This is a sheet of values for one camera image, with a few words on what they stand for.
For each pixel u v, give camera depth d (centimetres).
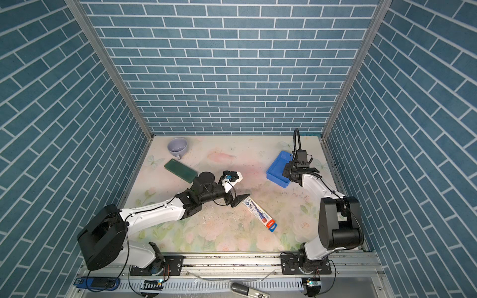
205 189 63
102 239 42
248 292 65
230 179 65
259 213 87
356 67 87
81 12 71
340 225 45
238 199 70
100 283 66
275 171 104
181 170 105
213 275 73
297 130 79
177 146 112
